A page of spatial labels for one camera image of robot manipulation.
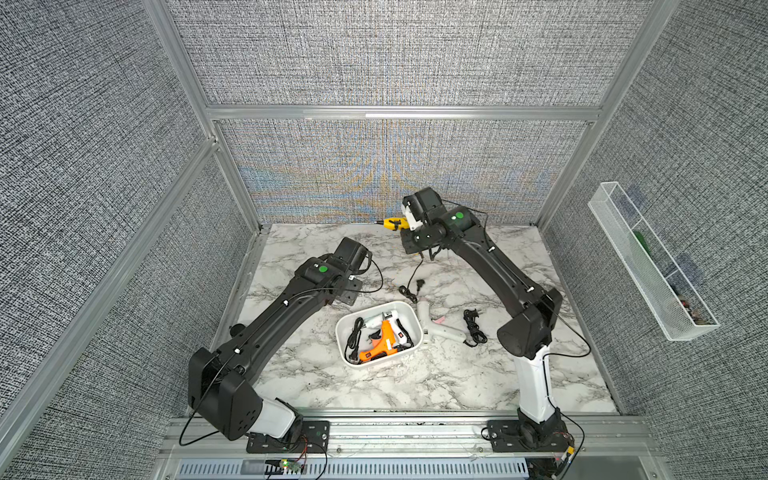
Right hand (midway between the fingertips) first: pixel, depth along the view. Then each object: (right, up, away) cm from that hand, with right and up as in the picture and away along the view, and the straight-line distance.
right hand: (409, 232), depth 83 cm
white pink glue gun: (+9, -28, +8) cm, 30 cm away
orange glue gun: (-7, -31, 0) cm, 32 cm away
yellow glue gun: (-4, +2, -1) cm, 5 cm away
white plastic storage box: (0, -25, +7) cm, 26 cm away
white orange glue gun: (-2, -29, +2) cm, 30 cm away
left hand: (-17, -13, -3) cm, 22 cm away
